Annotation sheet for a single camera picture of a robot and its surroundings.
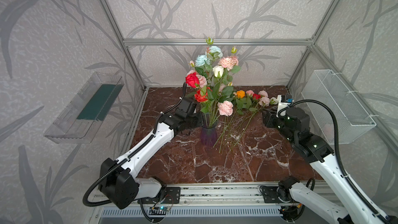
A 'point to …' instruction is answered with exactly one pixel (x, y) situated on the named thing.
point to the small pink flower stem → (225, 105)
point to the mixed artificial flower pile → (235, 123)
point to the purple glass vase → (209, 132)
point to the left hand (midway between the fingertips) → (206, 115)
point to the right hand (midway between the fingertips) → (266, 105)
